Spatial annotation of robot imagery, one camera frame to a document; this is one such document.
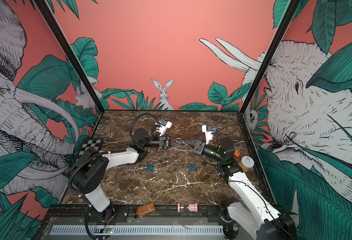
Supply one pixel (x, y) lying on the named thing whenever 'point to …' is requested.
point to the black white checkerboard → (87, 143)
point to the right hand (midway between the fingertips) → (184, 143)
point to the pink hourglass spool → (191, 207)
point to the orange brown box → (144, 209)
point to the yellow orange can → (246, 163)
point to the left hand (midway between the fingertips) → (180, 143)
